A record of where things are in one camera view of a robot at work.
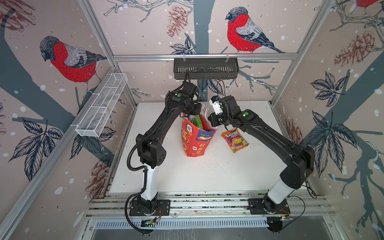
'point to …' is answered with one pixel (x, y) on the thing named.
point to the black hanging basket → (206, 68)
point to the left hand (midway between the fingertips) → (198, 110)
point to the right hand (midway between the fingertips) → (207, 119)
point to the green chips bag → (198, 122)
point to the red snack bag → (205, 125)
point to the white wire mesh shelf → (95, 122)
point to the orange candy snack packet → (234, 140)
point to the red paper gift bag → (195, 140)
